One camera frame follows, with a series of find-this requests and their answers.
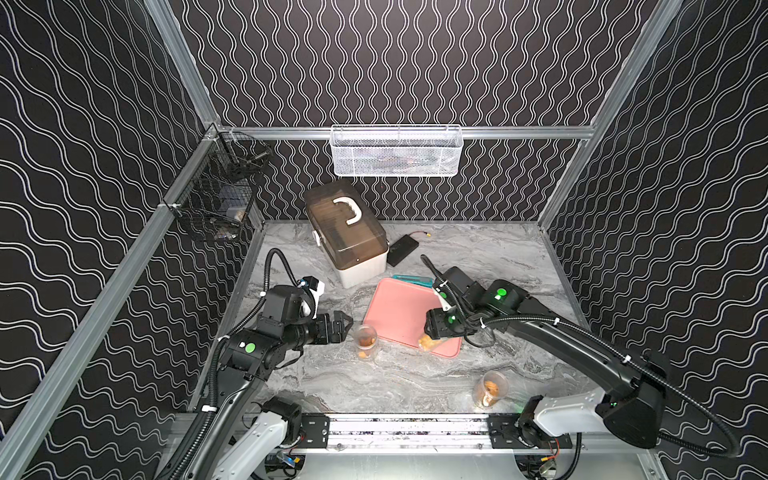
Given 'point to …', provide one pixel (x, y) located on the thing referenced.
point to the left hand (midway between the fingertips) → (337, 317)
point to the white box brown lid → (347, 229)
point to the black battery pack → (400, 249)
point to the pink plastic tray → (398, 311)
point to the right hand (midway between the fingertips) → (434, 327)
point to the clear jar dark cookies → (366, 339)
